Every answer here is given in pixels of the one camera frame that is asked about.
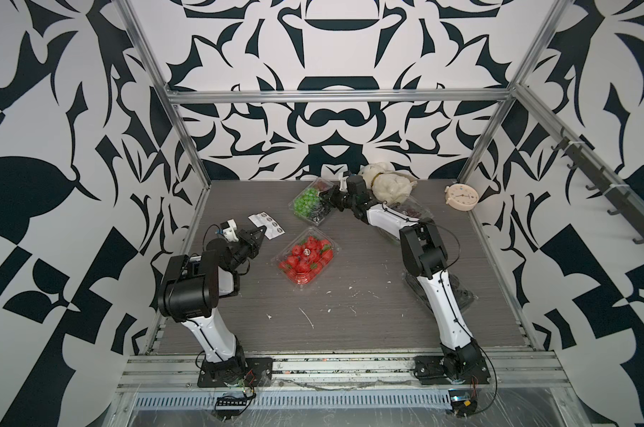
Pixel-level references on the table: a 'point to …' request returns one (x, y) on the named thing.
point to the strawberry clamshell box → (307, 255)
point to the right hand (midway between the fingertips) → (318, 189)
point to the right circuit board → (462, 404)
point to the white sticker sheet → (272, 227)
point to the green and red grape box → (309, 205)
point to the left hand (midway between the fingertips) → (264, 222)
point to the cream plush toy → (392, 186)
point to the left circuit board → (229, 407)
